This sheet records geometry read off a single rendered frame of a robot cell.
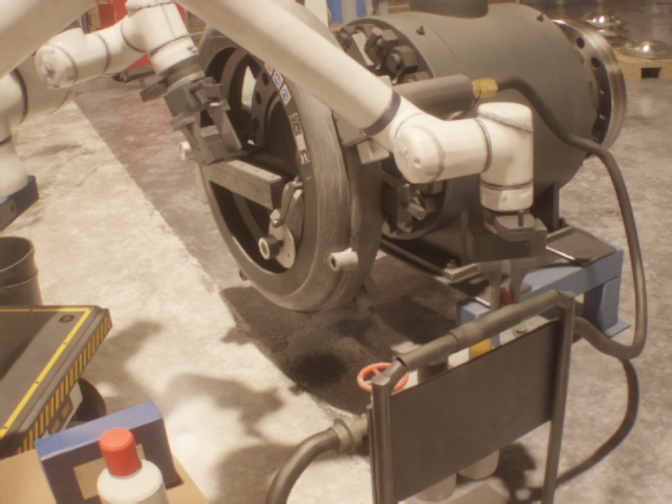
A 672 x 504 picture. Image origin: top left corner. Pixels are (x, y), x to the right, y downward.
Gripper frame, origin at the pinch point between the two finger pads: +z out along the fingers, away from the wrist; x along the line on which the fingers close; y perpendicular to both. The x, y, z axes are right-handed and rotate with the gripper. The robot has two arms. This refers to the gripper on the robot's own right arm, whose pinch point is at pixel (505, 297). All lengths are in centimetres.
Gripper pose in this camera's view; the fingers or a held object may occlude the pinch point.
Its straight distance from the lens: 133.2
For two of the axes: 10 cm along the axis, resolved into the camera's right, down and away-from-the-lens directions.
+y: -0.7, -4.1, 9.1
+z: 0.7, 9.1, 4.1
